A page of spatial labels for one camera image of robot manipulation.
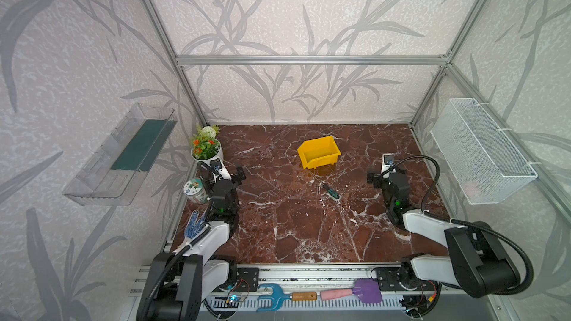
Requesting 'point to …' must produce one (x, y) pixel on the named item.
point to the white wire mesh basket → (483, 163)
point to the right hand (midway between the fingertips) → (384, 163)
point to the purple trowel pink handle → (367, 290)
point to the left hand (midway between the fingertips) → (224, 163)
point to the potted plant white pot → (206, 146)
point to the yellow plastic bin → (318, 153)
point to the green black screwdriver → (331, 191)
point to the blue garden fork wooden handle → (279, 296)
